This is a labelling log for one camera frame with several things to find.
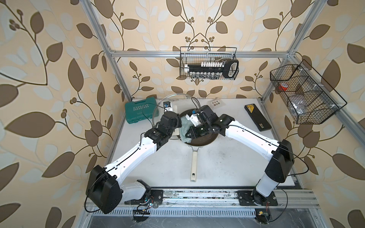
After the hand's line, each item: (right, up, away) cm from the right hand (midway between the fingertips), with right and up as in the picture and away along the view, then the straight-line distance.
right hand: (186, 135), depth 77 cm
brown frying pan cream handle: (+6, -7, +9) cm, 13 cm away
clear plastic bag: (+59, +16, -5) cm, 61 cm away
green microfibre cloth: (-1, +5, 0) cm, 5 cm away
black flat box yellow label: (+54, +9, +29) cm, 62 cm away
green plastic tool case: (-35, +14, +31) cm, 49 cm away
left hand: (-7, +13, +2) cm, 14 cm away
